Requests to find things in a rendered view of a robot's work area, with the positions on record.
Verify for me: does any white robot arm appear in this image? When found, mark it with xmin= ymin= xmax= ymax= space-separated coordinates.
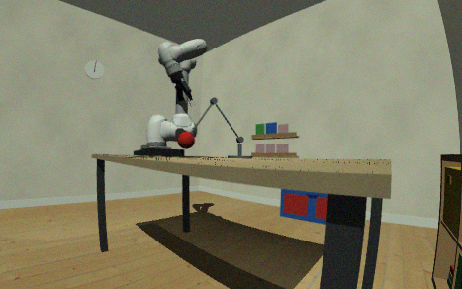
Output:
xmin=141 ymin=39 xmax=207 ymax=149

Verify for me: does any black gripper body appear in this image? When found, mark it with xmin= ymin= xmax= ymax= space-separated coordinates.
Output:
xmin=170 ymin=73 xmax=184 ymax=86

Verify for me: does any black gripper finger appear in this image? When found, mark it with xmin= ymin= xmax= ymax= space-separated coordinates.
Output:
xmin=175 ymin=86 xmax=188 ymax=111
xmin=177 ymin=78 xmax=196 ymax=106

